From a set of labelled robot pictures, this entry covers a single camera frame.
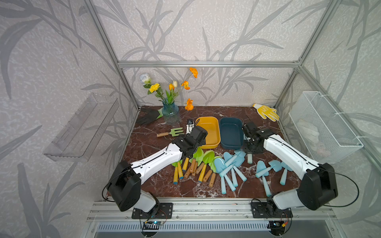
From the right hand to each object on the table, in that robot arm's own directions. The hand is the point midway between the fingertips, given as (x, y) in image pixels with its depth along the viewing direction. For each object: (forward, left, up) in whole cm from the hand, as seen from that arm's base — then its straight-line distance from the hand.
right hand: (247, 149), depth 85 cm
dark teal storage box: (+17, +5, -9) cm, 20 cm away
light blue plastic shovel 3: (-6, 0, +1) cm, 6 cm away
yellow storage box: (+28, +19, -12) cm, 35 cm away
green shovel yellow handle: (-10, +40, -8) cm, 42 cm away
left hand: (+5, +30, +6) cm, 31 cm away
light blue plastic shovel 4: (-7, -9, -8) cm, 14 cm away
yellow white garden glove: (+40, -26, -11) cm, 49 cm away
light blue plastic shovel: (-6, +16, -9) cm, 19 cm away
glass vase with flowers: (+30, +48, +3) cm, 56 cm away
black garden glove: (+35, +69, -9) cm, 78 cm away
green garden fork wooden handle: (+19, +46, -10) cm, 51 cm away
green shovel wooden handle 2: (-15, +21, -9) cm, 27 cm away
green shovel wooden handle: (-8, +31, -8) cm, 33 cm away
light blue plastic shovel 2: (0, +11, -8) cm, 14 cm away
